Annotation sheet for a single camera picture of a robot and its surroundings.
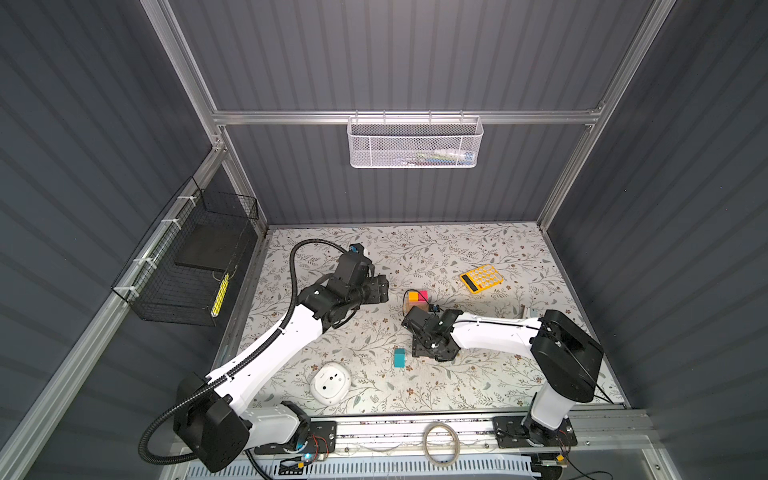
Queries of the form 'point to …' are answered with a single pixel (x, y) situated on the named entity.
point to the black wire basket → (179, 272)
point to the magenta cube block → (423, 295)
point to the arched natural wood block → (408, 305)
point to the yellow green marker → (216, 307)
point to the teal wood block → (400, 357)
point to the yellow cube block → (413, 296)
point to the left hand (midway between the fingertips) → (378, 284)
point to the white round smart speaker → (331, 383)
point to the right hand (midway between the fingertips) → (426, 352)
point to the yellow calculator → (482, 279)
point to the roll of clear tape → (456, 439)
